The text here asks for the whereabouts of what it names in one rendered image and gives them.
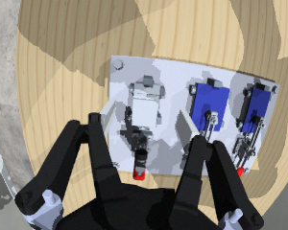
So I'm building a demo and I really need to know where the light grey metal fixture plate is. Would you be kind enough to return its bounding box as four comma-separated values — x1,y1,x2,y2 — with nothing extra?
108,56,279,175

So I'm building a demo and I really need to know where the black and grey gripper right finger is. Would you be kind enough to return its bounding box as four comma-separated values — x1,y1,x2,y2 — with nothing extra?
164,109,264,230

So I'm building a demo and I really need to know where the blue rectangular block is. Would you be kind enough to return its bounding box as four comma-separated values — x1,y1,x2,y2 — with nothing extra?
189,82,229,131
239,87,271,133

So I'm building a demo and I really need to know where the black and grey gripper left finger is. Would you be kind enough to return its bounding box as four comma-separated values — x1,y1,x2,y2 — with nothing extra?
14,98,136,230

